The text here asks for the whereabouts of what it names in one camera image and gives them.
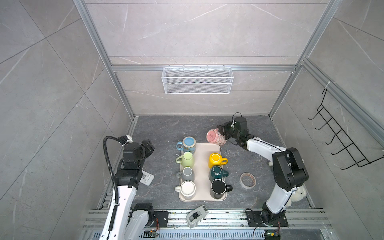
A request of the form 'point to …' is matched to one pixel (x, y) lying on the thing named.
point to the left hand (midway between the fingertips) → (145, 140)
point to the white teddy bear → (298, 195)
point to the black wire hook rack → (360, 160)
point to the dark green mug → (217, 172)
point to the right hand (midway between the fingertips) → (215, 123)
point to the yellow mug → (216, 159)
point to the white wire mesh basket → (197, 80)
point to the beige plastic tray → (201, 168)
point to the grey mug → (187, 173)
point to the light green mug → (186, 160)
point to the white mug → (187, 189)
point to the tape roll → (247, 187)
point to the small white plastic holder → (146, 178)
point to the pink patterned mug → (213, 136)
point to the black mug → (219, 188)
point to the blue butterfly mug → (188, 144)
